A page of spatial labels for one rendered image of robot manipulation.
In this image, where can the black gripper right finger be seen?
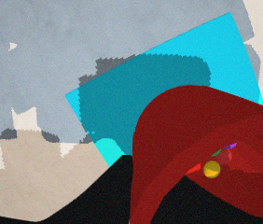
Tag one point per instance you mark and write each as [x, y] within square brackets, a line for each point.
[189, 203]

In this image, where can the yellow marble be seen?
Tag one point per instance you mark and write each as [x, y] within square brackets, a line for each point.
[211, 169]

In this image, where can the red marble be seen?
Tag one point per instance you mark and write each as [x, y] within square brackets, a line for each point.
[224, 156]

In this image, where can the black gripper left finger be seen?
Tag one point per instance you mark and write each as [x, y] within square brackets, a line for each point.
[106, 201]

